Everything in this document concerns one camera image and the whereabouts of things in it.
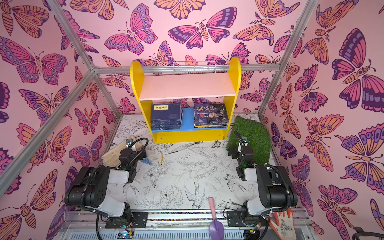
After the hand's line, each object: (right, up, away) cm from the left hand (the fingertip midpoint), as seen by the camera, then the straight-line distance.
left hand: (136, 144), depth 93 cm
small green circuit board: (+3, -42, -21) cm, 47 cm away
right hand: (+65, 0, 0) cm, 65 cm away
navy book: (+19, +18, +1) cm, 26 cm away
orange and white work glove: (+79, -36, -23) cm, 90 cm away
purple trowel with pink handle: (+47, -37, -24) cm, 64 cm away
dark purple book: (+46, +18, -1) cm, 50 cm away
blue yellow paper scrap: (+6, -10, +1) cm, 12 cm away
